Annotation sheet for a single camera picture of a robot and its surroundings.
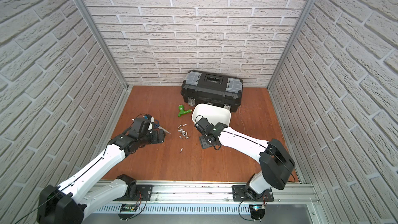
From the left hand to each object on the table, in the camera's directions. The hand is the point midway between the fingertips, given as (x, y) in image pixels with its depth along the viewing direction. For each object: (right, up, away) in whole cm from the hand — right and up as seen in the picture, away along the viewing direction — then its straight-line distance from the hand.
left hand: (160, 132), depth 82 cm
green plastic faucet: (+9, +10, +21) cm, 25 cm away
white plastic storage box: (+31, +9, +19) cm, 37 cm away
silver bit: (+11, -11, +5) cm, 17 cm away
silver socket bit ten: (+13, -5, +10) cm, 17 cm away
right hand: (+28, -5, +2) cm, 28 cm away
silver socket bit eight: (+14, -5, +10) cm, 18 cm away
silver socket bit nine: (+10, -5, +10) cm, 15 cm away
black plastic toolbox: (+23, +26, +12) cm, 37 cm away
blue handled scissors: (-6, +1, +15) cm, 16 cm away
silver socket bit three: (+10, -1, +13) cm, 16 cm away
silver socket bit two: (+12, +2, +16) cm, 20 cm away
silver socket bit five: (+11, -3, +13) cm, 17 cm away
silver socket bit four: (+10, -2, +12) cm, 16 cm away
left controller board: (-12, -34, -10) cm, 38 cm away
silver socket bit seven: (+12, -4, +10) cm, 16 cm away
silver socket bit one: (+8, +1, +15) cm, 17 cm away
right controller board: (+49, -35, -12) cm, 61 cm away
